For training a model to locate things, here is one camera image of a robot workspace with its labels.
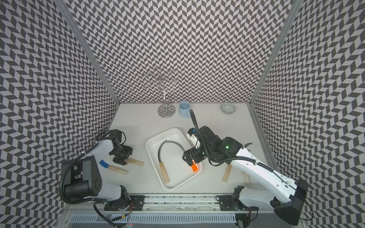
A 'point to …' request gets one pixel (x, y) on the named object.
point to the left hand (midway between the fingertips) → (130, 157)
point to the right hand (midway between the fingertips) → (192, 157)
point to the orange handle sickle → (194, 166)
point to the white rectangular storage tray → (178, 170)
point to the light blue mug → (184, 109)
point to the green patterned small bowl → (227, 108)
